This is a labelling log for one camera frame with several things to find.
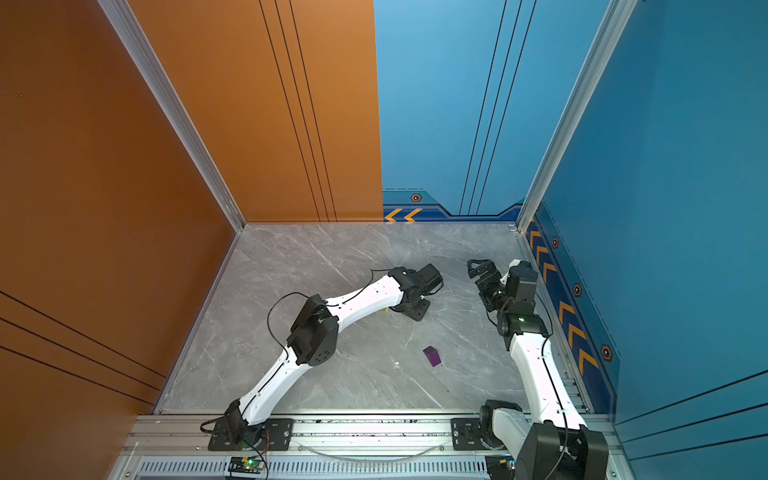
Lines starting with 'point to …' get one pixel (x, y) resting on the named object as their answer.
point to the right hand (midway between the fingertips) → (470, 271)
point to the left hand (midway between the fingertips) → (417, 309)
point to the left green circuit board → (246, 465)
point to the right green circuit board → (501, 467)
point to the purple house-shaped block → (432, 355)
